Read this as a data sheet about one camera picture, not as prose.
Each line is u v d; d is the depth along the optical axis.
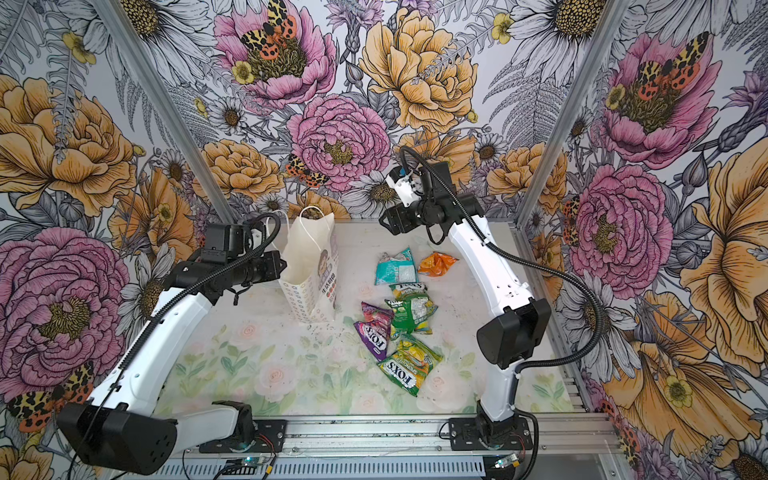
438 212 0.56
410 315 0.86
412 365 0.81
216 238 0.58
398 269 1.02
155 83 0.84
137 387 0.40
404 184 0.69
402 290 0.97
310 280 0.75
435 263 1.00
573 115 0.90
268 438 0.73
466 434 0.74
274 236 0.58
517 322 0.46
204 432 0.56
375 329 0.87
